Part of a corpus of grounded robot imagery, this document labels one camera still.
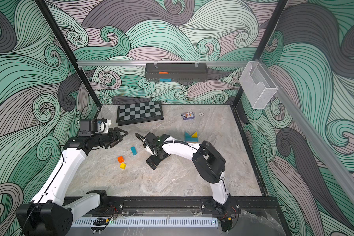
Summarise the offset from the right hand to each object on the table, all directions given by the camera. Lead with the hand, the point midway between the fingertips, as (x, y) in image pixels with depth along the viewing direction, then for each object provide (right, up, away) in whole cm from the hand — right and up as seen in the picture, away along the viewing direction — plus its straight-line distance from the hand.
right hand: (158, 159), depth 87 cm
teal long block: (+22, +10, +12) cm, 27 cm away
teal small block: (-17, +4, +6) cm, 18 cm away
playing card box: (+20, +27, +24) cm, 41 cm away
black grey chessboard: (-21, +28, +24) cm, 42 cm away
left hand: (-17, +17, -11) cm, 26 cm away
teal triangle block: (+18, +13, +14) cm, 27 cm away
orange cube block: (-24, 0, +2) cm, 24 cm away
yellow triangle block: (+24, +13, +13) cm, 31 cm away
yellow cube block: (-21, -3, -1) cm, 22 cm away
